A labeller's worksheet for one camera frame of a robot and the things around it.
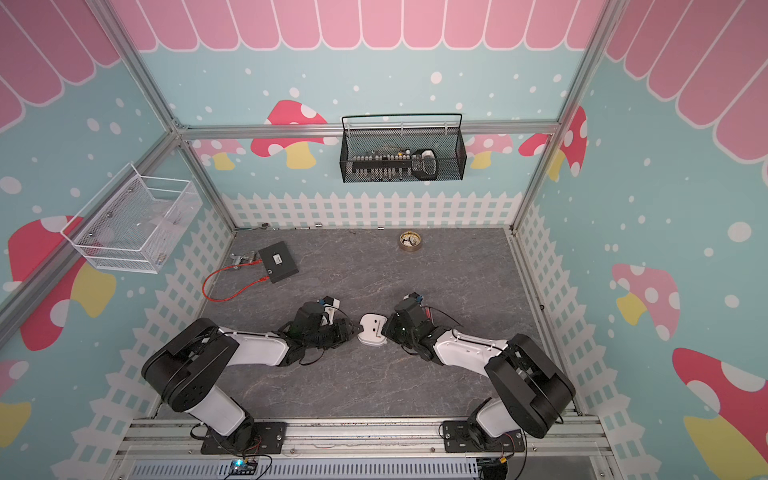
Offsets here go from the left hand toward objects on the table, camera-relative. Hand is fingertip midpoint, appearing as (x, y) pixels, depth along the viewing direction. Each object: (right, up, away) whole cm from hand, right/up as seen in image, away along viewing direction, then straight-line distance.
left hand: (360, 335), depth 90 cm
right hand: (+6, +3, -2) cm, 7 cm away
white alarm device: (+4, +3, 0) cm, 5 cm away
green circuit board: (-27, -28, -17) cm, 42 cm away
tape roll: (+17, +30, +26) cm, 43 cm away
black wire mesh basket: (+8, +55, +3) cm, 56 cm away
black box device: (-32, +22, +18) cm, 42 cm away
